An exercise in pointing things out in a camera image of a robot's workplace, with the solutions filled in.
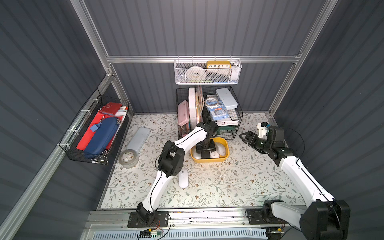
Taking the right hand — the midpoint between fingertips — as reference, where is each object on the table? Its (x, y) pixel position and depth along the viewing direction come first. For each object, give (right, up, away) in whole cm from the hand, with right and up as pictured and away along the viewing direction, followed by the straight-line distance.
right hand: (247, 141), depth 82 cm
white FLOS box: (-30, +20, +6) cm, 37 cm away
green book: (-10, +7, +13) cm, 17 cm away
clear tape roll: (-18, +24, +15) cm, 34 cm away
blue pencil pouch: (-72, +5, -13) cm, 73 cm away
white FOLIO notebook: (-9, +11, +10) cm, 17 cm away
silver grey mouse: (-13, -6, +13) cm, 19 cm away
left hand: (-19, -9, +12) cm, 24 cm away
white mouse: (-36, -23, +5) cm, 43 cm away
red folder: (-80, +4, -12) cm, 81 cm away
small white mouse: (-17, -10, +12) cm, 23 cm away
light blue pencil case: (-8, +27, +15) cm, 32 cm away
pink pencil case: (-37, +17, +21) cm, 46 cm away
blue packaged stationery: (-14, +17, +9) cm, 24 cm away
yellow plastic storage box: (-12, -1, +17) cm, 21 cm away
